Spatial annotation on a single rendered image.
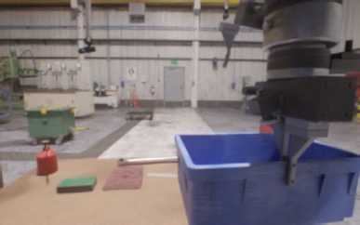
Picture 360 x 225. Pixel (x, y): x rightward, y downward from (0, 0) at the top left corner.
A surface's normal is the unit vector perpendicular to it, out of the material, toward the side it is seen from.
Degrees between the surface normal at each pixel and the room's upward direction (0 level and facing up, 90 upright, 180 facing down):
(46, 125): 90
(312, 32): 90
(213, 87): 90
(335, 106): 90
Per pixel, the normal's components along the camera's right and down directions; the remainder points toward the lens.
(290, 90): -0.99, 0.00
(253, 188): 0.13, 0.11
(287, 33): -0.75, 0.07
